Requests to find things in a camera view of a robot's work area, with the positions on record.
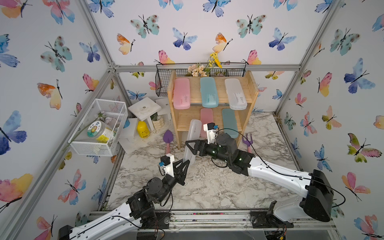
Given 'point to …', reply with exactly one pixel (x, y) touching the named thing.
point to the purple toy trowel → (168, 137)
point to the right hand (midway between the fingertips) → (190, 141)
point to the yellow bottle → (142, 129)
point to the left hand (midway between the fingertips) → (188, 161)
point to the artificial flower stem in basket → (99, 115)
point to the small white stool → (144, 109)
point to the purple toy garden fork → (248, 143)
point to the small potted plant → (158, 121)
